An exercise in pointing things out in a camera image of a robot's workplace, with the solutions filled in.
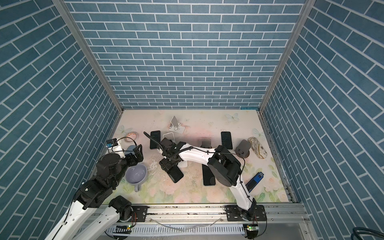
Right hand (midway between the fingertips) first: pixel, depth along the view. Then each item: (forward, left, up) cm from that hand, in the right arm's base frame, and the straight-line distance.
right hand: (165, 163), depth 88 cm
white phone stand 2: (+15, -1, +7) cm, 17 cm away
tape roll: (+20, +29, -3) cm, 35 cm away
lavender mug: (-8, +15, -2) cm, 17 cm away
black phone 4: (+23, -38, -6) cm, 45 cm away
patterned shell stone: (+17, -56, -1) cm, 59 cm away
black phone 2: (-5, -7, -1) cm, 9 cm away
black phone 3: (-5, -26, -4) cm, 27 cm away
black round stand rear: (+14, -24, +2) cm, 28 cm away
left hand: (-2, +10, +21) cm, 23 cm away
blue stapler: (-7, -51, -1) cm, 52 cm away
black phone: (+24, +14, -5) cm, 28 cm away
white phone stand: (+27, -2, +2) cm, 27 cm away
